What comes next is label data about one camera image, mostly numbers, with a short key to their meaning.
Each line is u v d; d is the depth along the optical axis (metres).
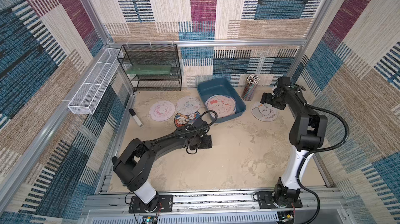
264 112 1.07
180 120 1.02
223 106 1.05
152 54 1.00
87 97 0.94
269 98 0.89
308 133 0.55
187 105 1.11
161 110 1.09
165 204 0.73
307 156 0.56
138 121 0.99
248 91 1.06
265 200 0.73
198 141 0.74
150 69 0.99
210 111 0.78
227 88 1.18
